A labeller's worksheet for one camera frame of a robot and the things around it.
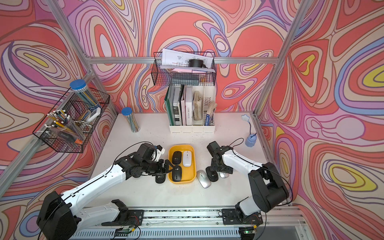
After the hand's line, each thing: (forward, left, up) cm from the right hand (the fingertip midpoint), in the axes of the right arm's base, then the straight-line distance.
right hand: (222, 172), depth 87 cm
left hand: (-2, +28, +11) cm, 31 cm away
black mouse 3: (-3, +36, +1) cm, 36 cm away
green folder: (+33, +30, +27) cm, 52 cm away
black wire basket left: (+18, +71, +31) cm, 80 cm away
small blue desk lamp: (+19, -21, +6) cm, 29 cm away
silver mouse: (-1, 0, -1) cm, 2 cm away
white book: (+34, +18, +23) cm, 45 cm away
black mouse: (+10, +27, +1) cm, 29 cm away
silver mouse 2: (-3, +11, -1) cm, 12 cm away
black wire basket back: (+57, +37, +30) cm, 74 cm away
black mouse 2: (0, +27, +1) cm, 27 cm away
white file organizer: (+36, +15, +19) cm, 44 cm away
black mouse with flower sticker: (-2, +6, +1) cm, 7 cm away
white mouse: (+10, +21, 0) cm, 23 cm away
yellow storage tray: (+1, +20, -2) cm, 20 cm away
